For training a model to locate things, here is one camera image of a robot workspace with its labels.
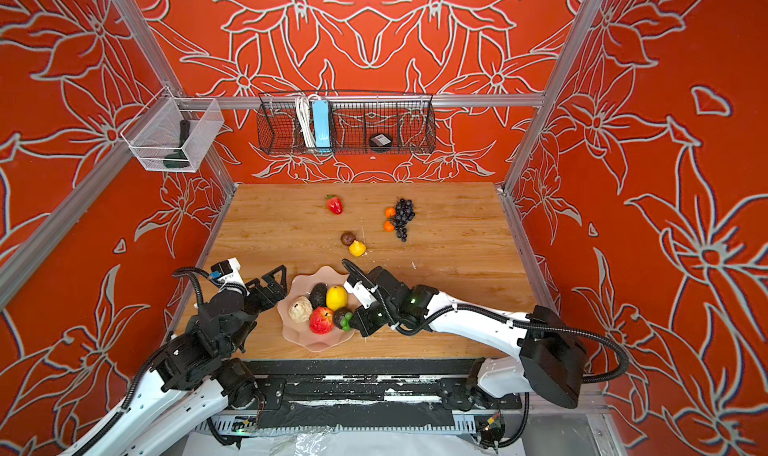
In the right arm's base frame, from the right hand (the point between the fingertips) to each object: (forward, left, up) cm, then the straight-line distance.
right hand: (346, 325), depth 74 cm
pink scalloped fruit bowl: (+1, +14, -8) cm, 16 cm away
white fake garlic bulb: (+5, +13, -1) cm, 14 cm away
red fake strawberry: (+48, +9, -7) cm, 49 cm away
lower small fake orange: (+38, -12, -9) cm, 41 cm away
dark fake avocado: (+10, +9, -4) cm, 14 cm away
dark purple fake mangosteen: (+3, +2, 0) cm, 4 cm away
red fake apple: (+3, +7, -3) cm, 8 cm away
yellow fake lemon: (+10, +4, -4) cm, 11 cm away
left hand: (+9, +17, +11) cm, 22 cm away
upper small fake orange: (+44, -13, -8) cm, 46 cm away
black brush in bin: (+37, +45, +25) cm, 64 cm away
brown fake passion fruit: (+32, +3, -7) cm, 33 cm away
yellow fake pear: (+28, -1, -7) cm, 29 cm away
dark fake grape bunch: (+42, -18, -6) cm, 46 cm away
